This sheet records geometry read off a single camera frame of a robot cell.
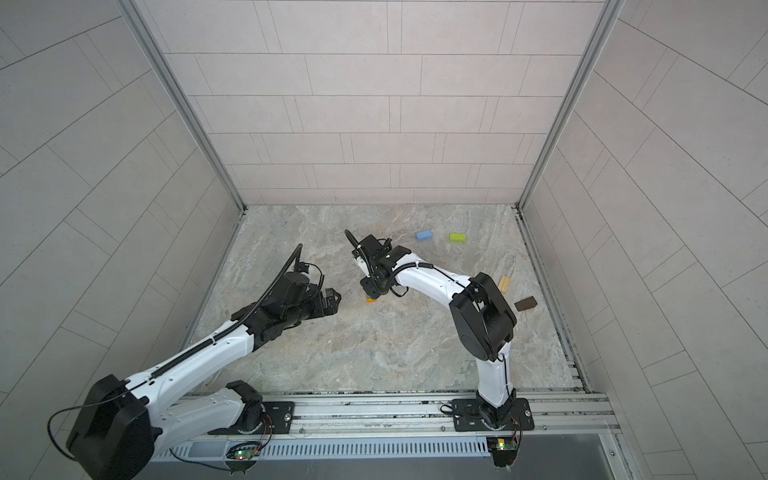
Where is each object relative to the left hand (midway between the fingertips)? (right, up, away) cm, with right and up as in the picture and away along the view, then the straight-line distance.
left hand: (337, 295), depth 82 cm
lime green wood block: (+38, +15, +23) cm, 48 cm away
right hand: (+9, +1, +6) cm, 11 cm away
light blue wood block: (+27, +16, +26) cm, 41 cm away
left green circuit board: (-17, -31, -18) cm, 39 cm away
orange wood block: (+8, -3, +9) cm, 12 cm away
